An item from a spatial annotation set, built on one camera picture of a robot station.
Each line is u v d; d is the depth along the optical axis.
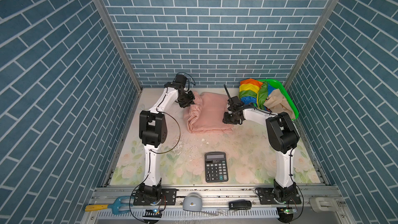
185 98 0.85
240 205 0.68
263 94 1.02
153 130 0.57
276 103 1.01
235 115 0.77
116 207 0.69
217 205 0.73
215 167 0.81
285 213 0.72
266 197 0.74
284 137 0.55
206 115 1.05
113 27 0.87
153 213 0.72
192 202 0.64
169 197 0.74
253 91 1.05
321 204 0.69
